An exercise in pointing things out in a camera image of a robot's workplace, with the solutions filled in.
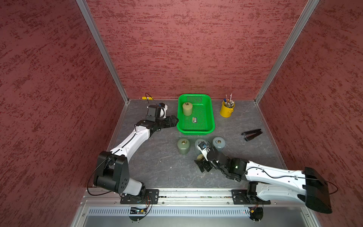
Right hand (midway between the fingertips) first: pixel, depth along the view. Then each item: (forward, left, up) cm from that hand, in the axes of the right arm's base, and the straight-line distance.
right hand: (201, 158), depth 78 cm
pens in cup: (+40, -24, +3) cm, 47 cm away
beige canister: (+41, +7, -2) cm, 42 cm away
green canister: (+9, +10, -1) cm, 14 cm away
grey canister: (+10, -12, -1) cm, 15 cm away
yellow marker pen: (+59, +45, -8) cm, 74 cm away
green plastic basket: (+33, -4, -10) cm, 34 cm away
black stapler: (+19, -37, -9) cm, 43 cm away
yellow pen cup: (+39, -23, -5) cm, 45 cm away
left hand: (+20, +17, +7) cm, 27 cm away
